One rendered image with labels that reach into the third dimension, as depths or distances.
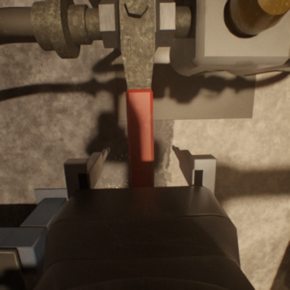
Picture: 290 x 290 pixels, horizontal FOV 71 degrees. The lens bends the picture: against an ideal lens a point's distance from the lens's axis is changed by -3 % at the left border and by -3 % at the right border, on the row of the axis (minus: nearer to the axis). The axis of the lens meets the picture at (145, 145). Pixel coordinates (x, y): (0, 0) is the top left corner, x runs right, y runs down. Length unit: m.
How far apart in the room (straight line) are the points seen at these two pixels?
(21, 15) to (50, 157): 0.56
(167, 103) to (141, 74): 0.47
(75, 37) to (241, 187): 0.70
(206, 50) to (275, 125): 0.61
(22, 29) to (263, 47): 0.20
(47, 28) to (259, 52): 0.17
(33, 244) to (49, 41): 0.47
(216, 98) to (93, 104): 0.37
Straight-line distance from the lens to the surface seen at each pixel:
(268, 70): 0.34
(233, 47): 0.20
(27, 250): 0.59
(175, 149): 0.15
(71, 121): 0.68
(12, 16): 0.23
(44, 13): 0.22
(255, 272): 1.05
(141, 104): 0.16
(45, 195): 0.79
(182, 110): 0.65
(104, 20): 0.20
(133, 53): 0.17
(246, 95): 0.71
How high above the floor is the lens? 0.64
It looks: 75 degrees down
